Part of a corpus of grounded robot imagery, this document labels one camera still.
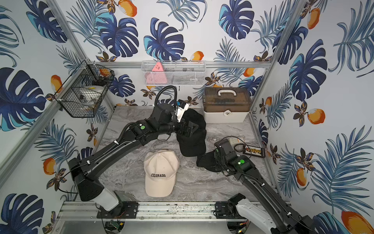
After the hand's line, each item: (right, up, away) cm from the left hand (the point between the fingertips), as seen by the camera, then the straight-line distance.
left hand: (191, 120), depth 69 cm
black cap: (+3, -16, +31) cm, 35 cm away
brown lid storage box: (+25, +11, +32) cm, 42 cm away
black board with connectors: (+43, -20, +26) cm, 54 cm away
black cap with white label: (+8, -21, +7) cm, 23 cm away
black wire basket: (-60, +15, +11) cm, 62 cm away
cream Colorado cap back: (-16, -25, +8) cm, 31 cm away
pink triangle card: (-21, +28, +21) cm, 41 cm away
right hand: (+11, -17, +9) cm, 22 cm away
